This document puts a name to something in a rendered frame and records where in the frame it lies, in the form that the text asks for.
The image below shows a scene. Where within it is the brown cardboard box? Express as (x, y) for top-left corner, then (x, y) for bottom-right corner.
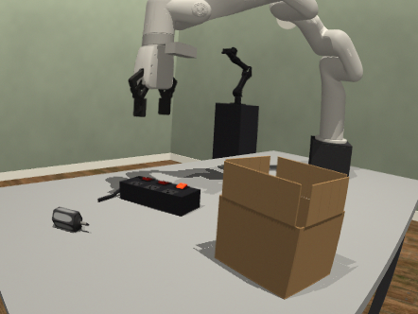
(215, 156), (349, 300)

